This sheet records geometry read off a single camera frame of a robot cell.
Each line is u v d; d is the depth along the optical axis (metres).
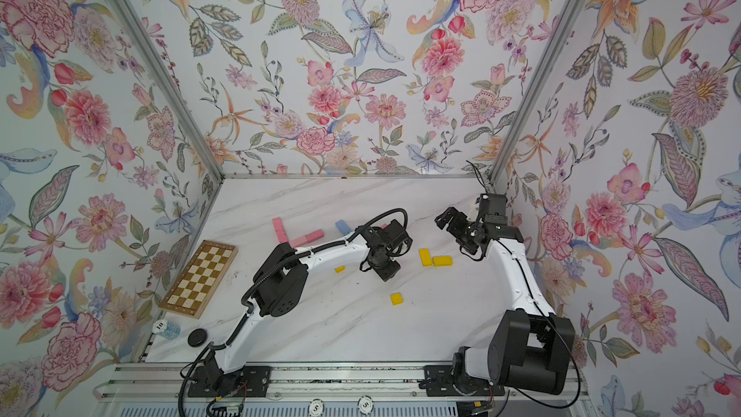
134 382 0.76
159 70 0.88
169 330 0.78
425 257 0.98
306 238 1.01
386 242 0.72
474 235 0.61
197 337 0.81
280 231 1.04
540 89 0.93
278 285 0.56
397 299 0.88
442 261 0.96
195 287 0.88
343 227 1.05
